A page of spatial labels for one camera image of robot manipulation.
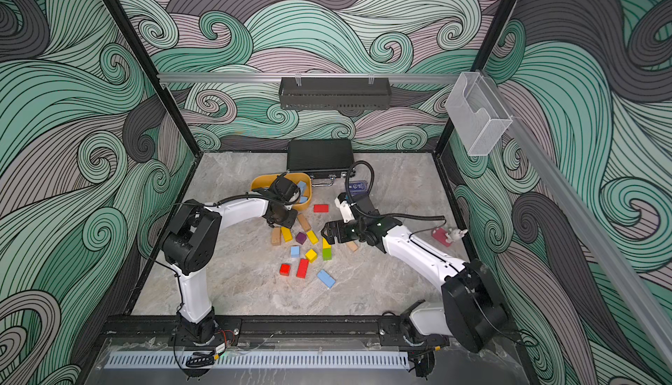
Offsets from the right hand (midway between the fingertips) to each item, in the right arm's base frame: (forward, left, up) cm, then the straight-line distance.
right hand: (331, 231), depth 83 cm
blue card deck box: (+25, -11, -10) cm, 29 cm away
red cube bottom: (-9, +16, -10) cm, 21 cm away
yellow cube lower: (-4, +7, -9) cm, 12 cm away
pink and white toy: (0, -40, -6) cm, 40 cm away
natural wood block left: (+2, +20, -8) cm, 21 cm away
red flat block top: (+15, +4, -10) cm, 19 cm away
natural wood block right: (0, -7, -10) cm, 12 cm away
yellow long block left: (+4, +16, -9) cm, 19 cm away
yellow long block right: (0, +2, -9) cm, 10 cm away
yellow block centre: (+4, +8, -10) cm, 13 cm away
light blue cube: (+22, +11, -3) cm, 25 cm away
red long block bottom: (-8, +10, -10) cm, 16 cm away
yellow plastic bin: (+27, +28, -8) cm, 40 cm away
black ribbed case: (+39, +4, -6) cm, 40 cm away
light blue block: (-12, +2, -9) cm, 15 cm away
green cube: (-3, +2, -11) cm, 12 cm away
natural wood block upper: (+7, +9, -9) cm, 15 cm away
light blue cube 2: (-3, +13, -8) cm, 16 cm away
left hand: (+11, +16, -8) cm, 21 cm away
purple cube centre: (+2, +11, -9) cm, 14 cm away
